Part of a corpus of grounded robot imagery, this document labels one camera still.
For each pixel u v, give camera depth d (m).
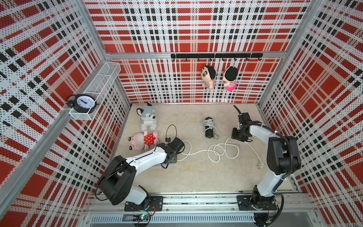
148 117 0.93
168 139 0.80
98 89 0.80
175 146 0.69
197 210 0.73
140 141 0.91
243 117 0.79
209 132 0.98
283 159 0.49
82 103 0.64
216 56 0.89
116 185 0.43
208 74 0.91
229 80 0.96
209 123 1.01
